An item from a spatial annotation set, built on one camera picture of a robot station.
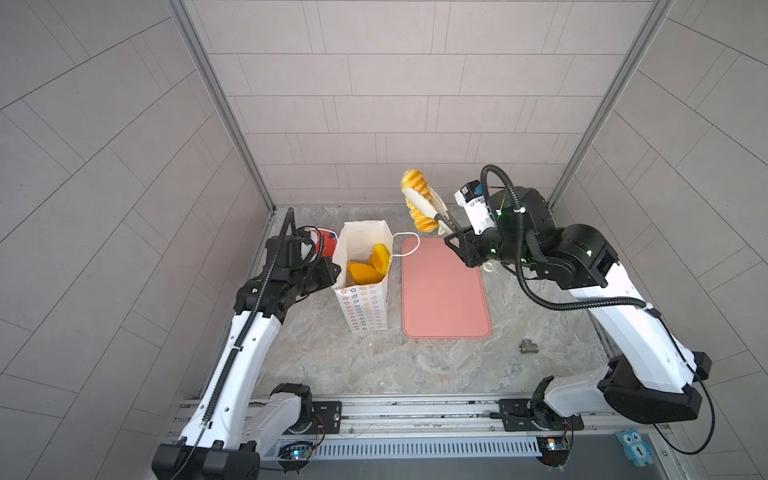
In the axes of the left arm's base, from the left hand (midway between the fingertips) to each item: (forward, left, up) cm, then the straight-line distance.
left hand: (348, 264), depth 72 cm
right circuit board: (-35, -48, -23) cm, 64 cm away
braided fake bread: (+2, -3, -9) cm, 9 cm away
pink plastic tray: (+2, -26, -22) cm, 34 cm away
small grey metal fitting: (-13, -48, -21) cm, 54 cm away
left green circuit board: (-36, +10, -20) cm, 43 cm away
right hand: (-2, -22, +14) cm, 26 cm away
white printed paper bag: (-8, -4, -6) cm, 11 cm away
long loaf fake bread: (+6, -7, -7) cm, 12 cm away
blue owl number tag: (-35, -66, -20) cm, 77 cm away
